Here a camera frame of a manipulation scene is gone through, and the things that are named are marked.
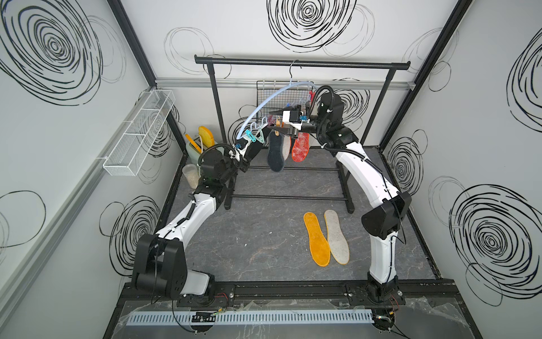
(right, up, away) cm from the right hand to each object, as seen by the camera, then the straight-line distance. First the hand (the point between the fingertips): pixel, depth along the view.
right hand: (271, 115), depth 66 cm
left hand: (-9, -7, +11) cm, 16 cm away
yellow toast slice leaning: (-37, -5, +32) cm, 50 cm away
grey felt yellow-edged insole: (+27, -47, +19) cm, 58 cm away
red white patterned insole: (+12, -8, +23) cm, 27 cm away
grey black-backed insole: (+2, -13, +21) cm, 24 cm away
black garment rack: (+35, -31, +31) cm, 56 cm away
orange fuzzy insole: (+19, -48, +18) cm, 55 cm away
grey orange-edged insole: (+6, -8, +21) cm, 23 cm away
